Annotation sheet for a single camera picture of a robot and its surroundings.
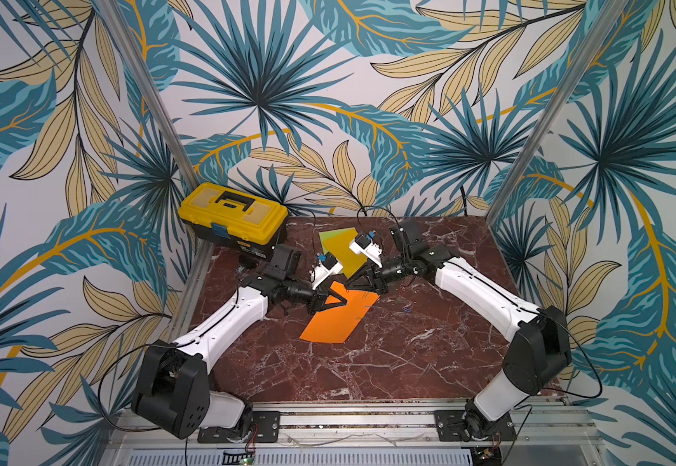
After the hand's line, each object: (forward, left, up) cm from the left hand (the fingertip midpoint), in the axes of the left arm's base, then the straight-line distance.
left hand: (342, 305), depth 74 cm
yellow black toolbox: (+29, +31, -2) cm, 43 cm away
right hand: (+4, -1, +4) cm, 6 cm away
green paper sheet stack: (+41, +7, -19) cm, 45 cm away
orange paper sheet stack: (-3, +2, -5) cm, 6 cm away
